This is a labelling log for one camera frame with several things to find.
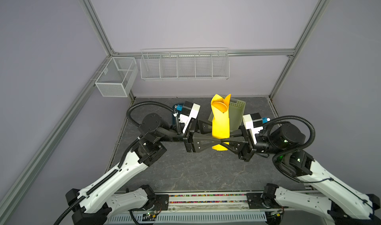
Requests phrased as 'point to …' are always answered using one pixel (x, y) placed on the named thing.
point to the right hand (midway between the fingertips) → (217, 141)
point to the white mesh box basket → (118, 77)
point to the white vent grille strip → (186, 217)
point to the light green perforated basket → (236, 112)
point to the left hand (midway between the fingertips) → (219, 140)
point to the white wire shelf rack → (185, 64)
